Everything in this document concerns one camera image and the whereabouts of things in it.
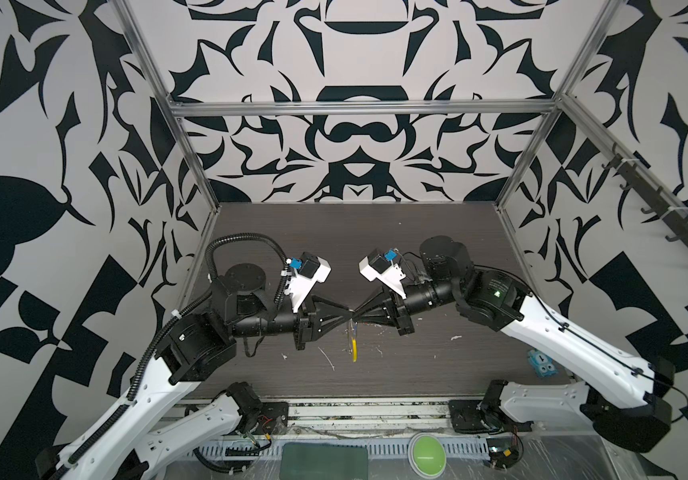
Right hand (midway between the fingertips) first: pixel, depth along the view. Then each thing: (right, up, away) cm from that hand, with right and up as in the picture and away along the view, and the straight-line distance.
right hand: (357, 318), depth 54 cm
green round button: (+16, -35, +14) cm, 41 cm away
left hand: (-1, +2, -2) cm, 3 cm away
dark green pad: (-7, -36, +14) cm, 40 cm away
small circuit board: (+35, -36, +16) cm, 52 cm away
